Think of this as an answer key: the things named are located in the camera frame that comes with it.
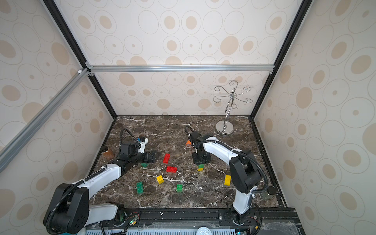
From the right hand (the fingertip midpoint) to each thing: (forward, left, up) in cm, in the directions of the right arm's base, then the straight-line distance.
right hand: (204, 162), depth 89 cm
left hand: (+2, +28, +7) cm, 29 cm away
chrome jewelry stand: (+31, -16, -2) cm, 35 cm away
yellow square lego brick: (-3, +2, -3) cm, 5 cm away
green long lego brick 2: (-2, +37, -2) cm, 37 cm away
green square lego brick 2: (-15, +13, -2) cm, 20 cm away
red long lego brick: (+3, +24, -2) cm, 25 cm away
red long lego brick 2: (-4, +20, -3) cm, 21 cm away
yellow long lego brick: (-9, -14, -4) cm, 17 cm away
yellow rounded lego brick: (-11, +25, 0) cm, 27 cm away
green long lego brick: (-16, +36, -3) cm, 40 cm away
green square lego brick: (-3, +1, +1) cm, 4 cm away
